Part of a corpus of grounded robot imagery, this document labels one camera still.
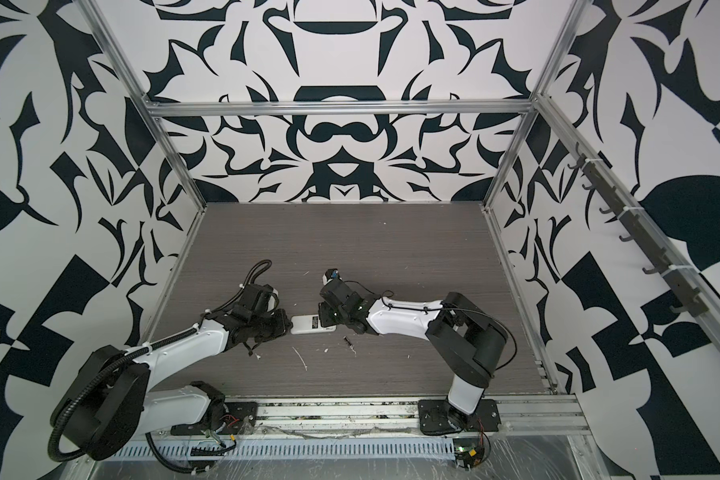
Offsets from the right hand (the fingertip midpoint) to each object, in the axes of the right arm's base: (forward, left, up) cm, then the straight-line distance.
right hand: (322, 309), depth 87 cm
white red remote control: (-2, +4, -5) cm, 7 cm away
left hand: (-2, +8, -2) cm, 9 cm away
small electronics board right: (-33, -36, -7) cm, 50 cm away
